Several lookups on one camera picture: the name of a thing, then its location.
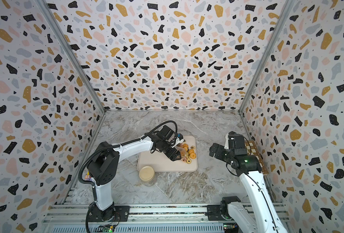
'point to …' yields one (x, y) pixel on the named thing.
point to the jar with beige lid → (147, 175)
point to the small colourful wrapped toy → (87, 177)
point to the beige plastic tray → (160, 163)
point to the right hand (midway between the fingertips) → (217, 150)
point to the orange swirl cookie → (191, 151)
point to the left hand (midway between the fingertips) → (178, 153)
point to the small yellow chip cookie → (188, 161)
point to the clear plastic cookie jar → (183, 147)
